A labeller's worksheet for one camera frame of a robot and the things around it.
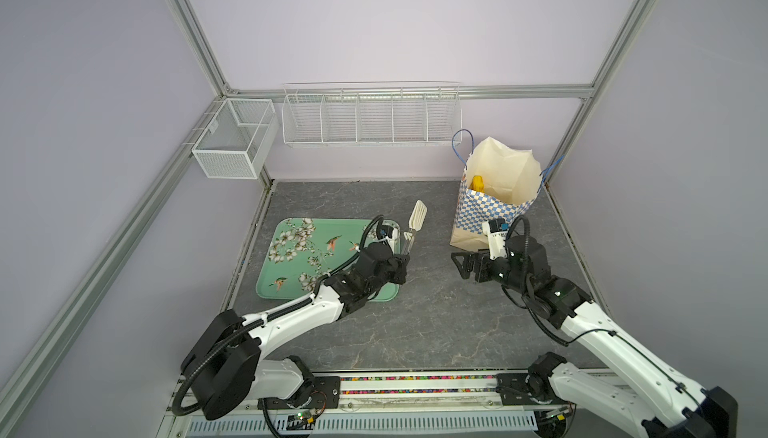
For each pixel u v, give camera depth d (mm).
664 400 404
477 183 1082
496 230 655
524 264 551
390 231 721
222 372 408
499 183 1076
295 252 993
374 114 986
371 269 615
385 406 729
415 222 849
